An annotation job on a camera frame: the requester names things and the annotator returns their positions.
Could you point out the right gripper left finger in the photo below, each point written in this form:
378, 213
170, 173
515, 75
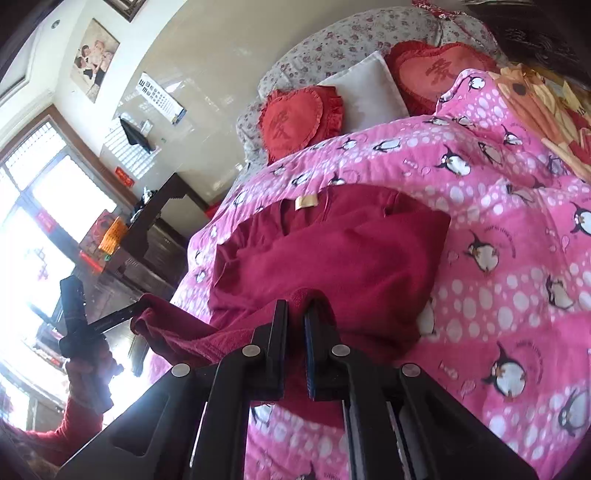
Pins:
192, 423

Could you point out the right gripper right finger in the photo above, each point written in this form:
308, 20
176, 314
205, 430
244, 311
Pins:
399, 422

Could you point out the dark red garment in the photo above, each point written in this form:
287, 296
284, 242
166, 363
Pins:
368, 255

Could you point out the left forearm red sleeve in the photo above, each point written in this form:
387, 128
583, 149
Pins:
79, 425

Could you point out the left hand red glove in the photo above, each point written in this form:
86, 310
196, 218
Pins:
90, 374

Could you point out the red box on table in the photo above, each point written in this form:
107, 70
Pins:
92, 239

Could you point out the orange plastic basket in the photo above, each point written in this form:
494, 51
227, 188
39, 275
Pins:
113, 236

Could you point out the dark wooden console table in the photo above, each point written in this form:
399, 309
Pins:
151, 256

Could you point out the pink penguin blanket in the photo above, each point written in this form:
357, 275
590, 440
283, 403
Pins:
506, 329

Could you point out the framed wedding photo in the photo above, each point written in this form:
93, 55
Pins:
92, 59

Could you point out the small red heart cushion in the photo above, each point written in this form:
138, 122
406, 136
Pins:
293, 121

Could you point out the white pillow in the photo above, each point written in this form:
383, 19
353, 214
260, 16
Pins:
371, 96

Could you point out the orange cartoon blanket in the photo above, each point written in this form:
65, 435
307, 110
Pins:
559, 121

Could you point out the large red heart cushion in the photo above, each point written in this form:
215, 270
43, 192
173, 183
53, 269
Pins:
424, 72

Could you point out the dark carved wooden headboard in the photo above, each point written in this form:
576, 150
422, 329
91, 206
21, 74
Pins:
554, 34

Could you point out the red paper wall decoration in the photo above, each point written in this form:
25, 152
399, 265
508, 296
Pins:
124, 178

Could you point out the dark cloth on wall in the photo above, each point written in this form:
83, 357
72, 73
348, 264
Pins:
134, 136

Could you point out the eye chart wall poster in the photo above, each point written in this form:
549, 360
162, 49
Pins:
160, 99

